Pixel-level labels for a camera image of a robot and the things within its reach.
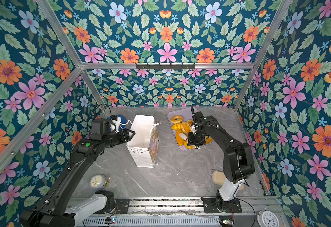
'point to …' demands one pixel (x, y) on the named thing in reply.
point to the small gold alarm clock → (99, 181)
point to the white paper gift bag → (143, 146)
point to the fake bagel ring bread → (176, 119)
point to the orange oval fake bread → (180, 136)
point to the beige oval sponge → (218, 178)
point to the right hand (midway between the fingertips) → (190, 143)
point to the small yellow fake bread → (176, 126)
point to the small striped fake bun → (185, 143)
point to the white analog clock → (267, 218)
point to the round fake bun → (209, 140)
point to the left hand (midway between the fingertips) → (133, 130)
